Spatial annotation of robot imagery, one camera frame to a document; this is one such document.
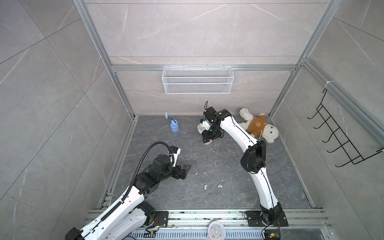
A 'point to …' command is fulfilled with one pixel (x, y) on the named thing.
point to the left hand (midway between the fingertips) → (183, 160)
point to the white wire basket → (197, 80)
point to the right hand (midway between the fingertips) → (208, 138)
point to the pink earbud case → (209, 142)
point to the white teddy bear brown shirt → (257, 126)
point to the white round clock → (216, 231)
